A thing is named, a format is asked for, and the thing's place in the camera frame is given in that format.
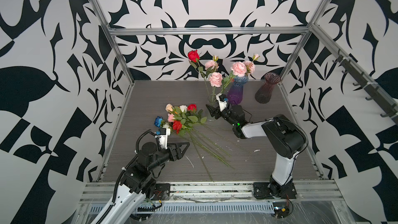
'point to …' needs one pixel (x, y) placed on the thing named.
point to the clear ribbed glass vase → (212, 100)
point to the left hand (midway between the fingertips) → (186, 142)
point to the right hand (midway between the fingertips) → (212, 100)
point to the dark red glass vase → (264, 94)
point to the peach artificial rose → (169, 107)
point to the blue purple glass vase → (235, 93)
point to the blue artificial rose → (157, 121)
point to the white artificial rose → (183, 108)
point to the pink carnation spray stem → (215, 78)
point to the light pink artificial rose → (170, 117)
